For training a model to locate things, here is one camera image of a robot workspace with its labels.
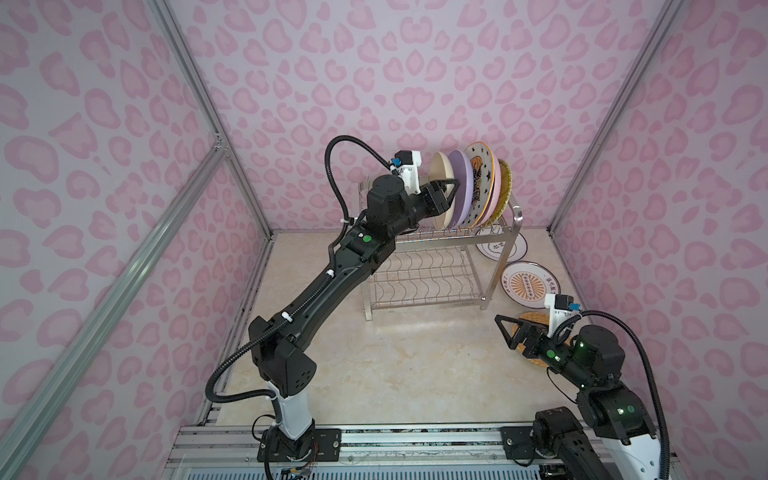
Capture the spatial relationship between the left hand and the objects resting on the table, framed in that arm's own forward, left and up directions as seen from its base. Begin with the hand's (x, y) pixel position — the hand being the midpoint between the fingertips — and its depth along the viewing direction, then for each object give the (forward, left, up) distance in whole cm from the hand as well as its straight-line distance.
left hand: (459, 177), depth 63 cm
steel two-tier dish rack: (+10, -2, -44) cm, 46 cm away
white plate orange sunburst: (+5, -32, -48) cm, 58 cm away
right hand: (-22, -11, -23) cm, 33 cm away
